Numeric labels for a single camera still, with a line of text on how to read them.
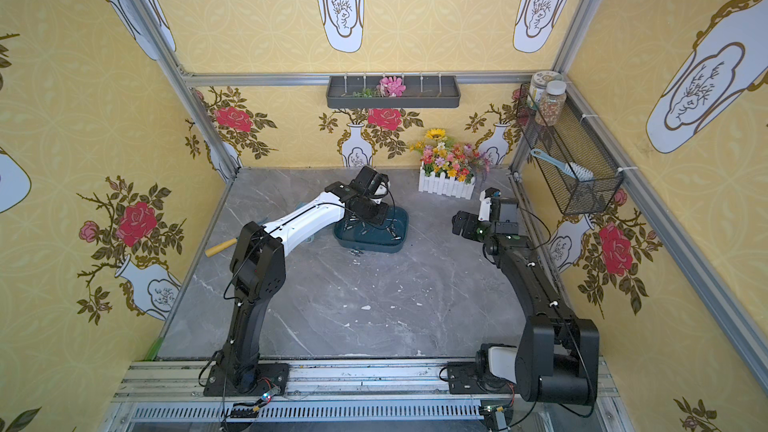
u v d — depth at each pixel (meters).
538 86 0.85
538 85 0.85
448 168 1.01
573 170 0.68
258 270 0.54
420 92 0.92
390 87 0.88
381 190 0.78
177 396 0.72
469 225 0.77
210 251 0.97
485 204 0.78
